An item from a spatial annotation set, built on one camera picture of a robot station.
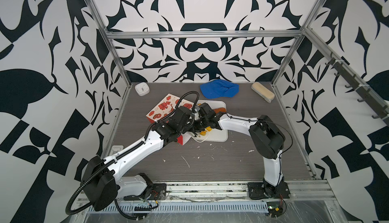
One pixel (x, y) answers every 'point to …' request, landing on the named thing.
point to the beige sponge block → (263, 91)
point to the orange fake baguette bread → (221, 109)
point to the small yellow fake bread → (208, 128)
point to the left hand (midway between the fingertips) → (185, 112)
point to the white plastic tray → (215, 135)
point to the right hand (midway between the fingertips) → (185, 128)
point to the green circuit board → (275, 209)
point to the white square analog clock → (142, 88)
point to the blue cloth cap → (219, 88)
